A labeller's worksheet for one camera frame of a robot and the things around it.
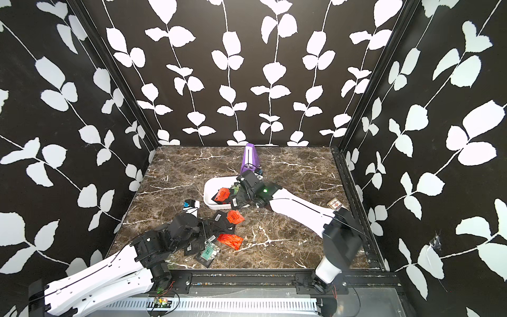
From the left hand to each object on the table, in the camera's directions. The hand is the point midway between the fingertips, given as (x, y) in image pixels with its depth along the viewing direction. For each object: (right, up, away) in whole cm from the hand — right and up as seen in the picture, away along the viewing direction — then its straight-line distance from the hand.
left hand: (213, 221), depth 76 cm
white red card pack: (+56, +2, +19) cm, 59 cm away
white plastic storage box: (-7, +11, +23) cm, 26 cm away
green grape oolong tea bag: (-3, -15, +5) cm, 16 cm away
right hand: (+9, +11, +6) cm, 15 cm away
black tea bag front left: (-10, -13, +5) cm, 17 cm away
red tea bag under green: (+6, -11, +7) cm, 14 cm away
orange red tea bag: (0, +7, +19) cm, 20 cm away
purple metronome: (+14, +24, +23) cm, 36 cm away
